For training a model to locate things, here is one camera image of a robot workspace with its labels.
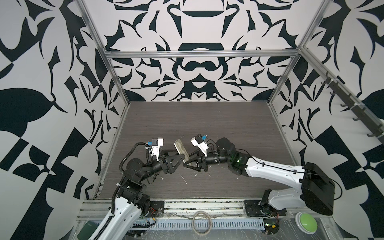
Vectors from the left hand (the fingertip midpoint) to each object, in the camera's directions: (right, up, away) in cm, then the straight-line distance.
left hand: (183, 153), depth 64 cm
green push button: (+55, -33, +5) cm, 65 cm away
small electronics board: (+41, -36, +7) cm, 54 cm away
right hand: (+1, -5, +2) cm, 5 cm away
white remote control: (-1, +1, 0) cm, 1 cm away
